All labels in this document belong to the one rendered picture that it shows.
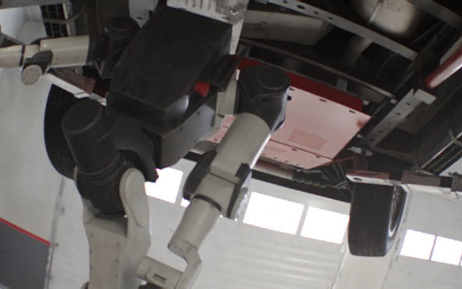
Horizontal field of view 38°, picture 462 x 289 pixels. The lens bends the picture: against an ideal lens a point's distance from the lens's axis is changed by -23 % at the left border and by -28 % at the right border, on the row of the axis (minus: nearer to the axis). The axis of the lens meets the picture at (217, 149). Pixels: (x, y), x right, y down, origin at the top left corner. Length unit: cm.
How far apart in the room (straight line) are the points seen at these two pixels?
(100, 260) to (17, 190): 980
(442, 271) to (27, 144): 734
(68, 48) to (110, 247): 57
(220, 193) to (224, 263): 958
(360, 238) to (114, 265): 230
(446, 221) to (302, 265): 287
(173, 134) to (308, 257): 973
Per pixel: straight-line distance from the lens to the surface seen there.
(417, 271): 1212
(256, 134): 197
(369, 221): 397
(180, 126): 192
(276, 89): 200
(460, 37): 214
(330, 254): 1167
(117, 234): 191
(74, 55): 215
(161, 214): 1150
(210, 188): 188
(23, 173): 1174
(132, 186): 185
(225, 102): 204
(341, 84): 302
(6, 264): 1166
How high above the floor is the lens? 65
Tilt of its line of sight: 13 degrees up
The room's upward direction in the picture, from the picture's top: 16 degrees clockwise
